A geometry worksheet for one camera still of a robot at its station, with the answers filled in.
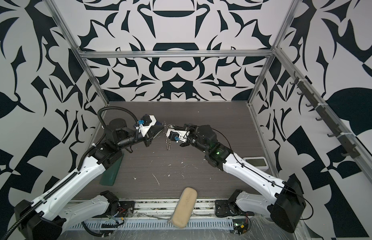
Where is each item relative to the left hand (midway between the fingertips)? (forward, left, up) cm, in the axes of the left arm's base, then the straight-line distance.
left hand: (161, 121), depth 67 cm
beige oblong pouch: (-30, -9, -31) cm, 44 cm away
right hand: (+1, -7, -2) cm, 7 cm away
